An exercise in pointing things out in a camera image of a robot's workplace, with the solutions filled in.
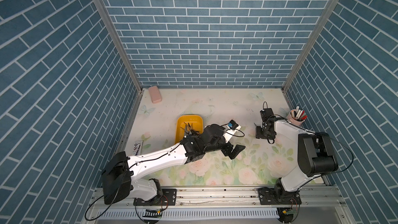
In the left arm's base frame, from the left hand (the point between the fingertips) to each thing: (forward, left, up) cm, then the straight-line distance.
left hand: (242, 142), depth 69 cm
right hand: (+15, -19, -21) cm, 32 cm away
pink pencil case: (+50, +55, -22) cm, 77 cm away
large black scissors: (+18, +27, -21) cm, 38 cm away
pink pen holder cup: (+19, -39, -12) cm, 44 cm away
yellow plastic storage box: (+23, +22, -18) cm, 36 cm away
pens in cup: (+24, -41, -10) cm, 49 cm away
